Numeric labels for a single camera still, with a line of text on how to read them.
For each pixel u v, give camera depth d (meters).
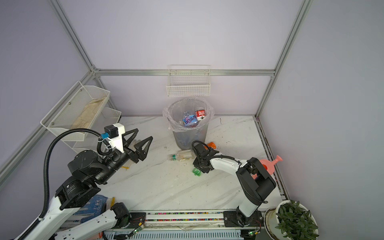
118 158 0.46
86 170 0.37
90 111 0.82
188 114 0.92
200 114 0.88
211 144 0.98
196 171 0.84
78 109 0.82
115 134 0.43
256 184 0.45
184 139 0.90
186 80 0.96
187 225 0.73
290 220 0.60
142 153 0.49
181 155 0.95
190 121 0.90
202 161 0.72
